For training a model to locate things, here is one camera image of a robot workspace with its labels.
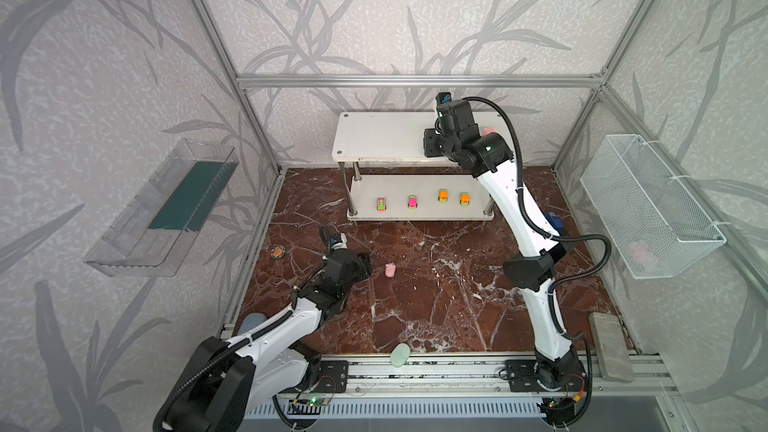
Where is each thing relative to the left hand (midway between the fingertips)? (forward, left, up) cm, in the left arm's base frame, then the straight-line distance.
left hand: (366, 248), depth 88 cm
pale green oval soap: (-27, -10, -6) cm, 30 cm away
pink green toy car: (+18, -14, -1) cm, 23 cm away
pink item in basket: (-7, -70, +14) cm, 72 cm away
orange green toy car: (+21, -24, -1) cm, 32 cm away
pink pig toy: (-3, -7, -7) cm, 10 cm away
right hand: (+22, -18, +28) cm, 40 cm away
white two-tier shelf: (+36, -5, -10) cm, 38 cm away
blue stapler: (+15, -63, -6) cm, 65 cm away
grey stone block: (-26, -65, -4) cm, 70 cm away
